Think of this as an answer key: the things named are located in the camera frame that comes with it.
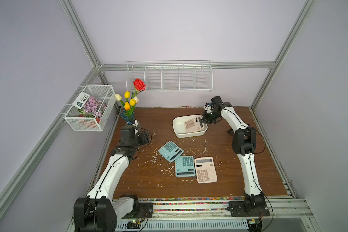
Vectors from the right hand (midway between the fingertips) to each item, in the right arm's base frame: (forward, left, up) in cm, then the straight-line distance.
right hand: (201, 119), depth 104 cm
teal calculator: (-22, +22, -5) cm, 32 cm away
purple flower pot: (-13, +62, +28) cm, 70 cm away
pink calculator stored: (-2, +5, -3) cm, 6 cm away
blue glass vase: (-7, +48, +13) cm, 50 cm away
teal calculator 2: (-33, +13, -5) cm, 36 cm away
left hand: (-20, +36, +11) cm, 42 cm away
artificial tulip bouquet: (+2, +39, +29) cm, 49 cm away
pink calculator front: (-35, 0, -5) cm, 36 cm away
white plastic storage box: (-1, +16, -7) cm, 18 cm away
